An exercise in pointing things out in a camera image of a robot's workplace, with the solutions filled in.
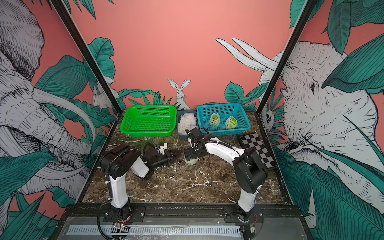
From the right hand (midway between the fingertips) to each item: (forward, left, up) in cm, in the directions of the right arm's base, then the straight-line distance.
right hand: (190, 153), depth 89 cm
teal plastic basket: (+26, -22, +2) cm, 34 cm away
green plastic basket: (+31, +34, -6) cm, 46 cm away
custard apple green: (+24, -28, 0) cm, 37 cm away
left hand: (0, +5, 0) cm, 5 cm away
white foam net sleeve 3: (+24, -28, 0) cm, 37 cm away
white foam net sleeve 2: (+32, -17, +2) cm, 36 cm away
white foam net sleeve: (-8, -1, +5) cm, 9 cm away
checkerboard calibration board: (+13, -43, -6) cm, 45 cm away
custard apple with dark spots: (+27, -16, 0) cm, 32 cm away
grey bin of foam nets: (+27, +4, 0) cm, 27 cm away
